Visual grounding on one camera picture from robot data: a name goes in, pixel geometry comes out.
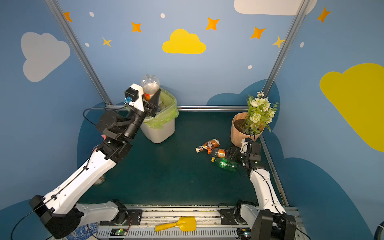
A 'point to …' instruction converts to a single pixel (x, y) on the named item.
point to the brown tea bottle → (210, 145)
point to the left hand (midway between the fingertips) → (153, 87)
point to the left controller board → (119, 232)
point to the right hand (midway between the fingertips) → (233, 151)
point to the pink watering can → (104, 136)
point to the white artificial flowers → (260, 113)
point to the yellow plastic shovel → (185, 223)
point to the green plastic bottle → (225, 163)
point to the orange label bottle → (217, 152)
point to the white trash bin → (158, 135)
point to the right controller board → (245, 233)
